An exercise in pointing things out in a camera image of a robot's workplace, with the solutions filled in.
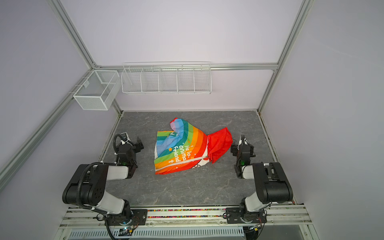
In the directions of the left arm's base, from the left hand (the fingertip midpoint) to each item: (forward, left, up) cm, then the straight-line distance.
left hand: (132, 140), depth 91 cm
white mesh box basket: (+31, +23, +15) cm, 42 cm away
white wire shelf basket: (+40, -22, +16) cm, 49 cm away
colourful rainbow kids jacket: (-5, -33, -5) cm, 34 cm away
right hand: (-6, -69, -3) cm, 70 cm away
